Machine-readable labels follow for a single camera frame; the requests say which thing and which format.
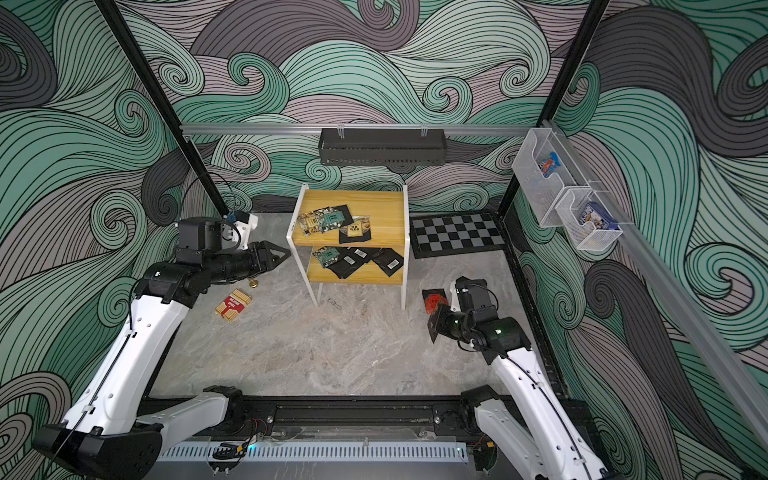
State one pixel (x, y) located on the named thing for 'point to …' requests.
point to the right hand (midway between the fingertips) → (436, 320)
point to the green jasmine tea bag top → (330, 218)
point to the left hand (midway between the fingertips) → (284, 252)
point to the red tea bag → (433, 298)
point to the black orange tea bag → (357, 231)
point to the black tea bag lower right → (389, 260)
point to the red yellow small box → (233, 305)
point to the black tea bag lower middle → (362, 255)
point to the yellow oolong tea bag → (309, 223)
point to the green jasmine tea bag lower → (326, 255)
